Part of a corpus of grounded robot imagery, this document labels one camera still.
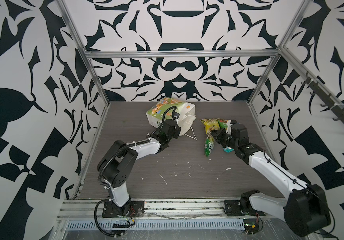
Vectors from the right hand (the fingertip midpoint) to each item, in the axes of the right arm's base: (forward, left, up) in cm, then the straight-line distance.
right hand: (210, 130), depth 82 cm
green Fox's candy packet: (-4, 0, -10) cm, 10 cm away
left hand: (+10, +18, -4) cm, 21 cm away
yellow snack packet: (+15, -5, -14) cm, 21 cm away
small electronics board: (-41, -15, -20) cm, 48 cm away
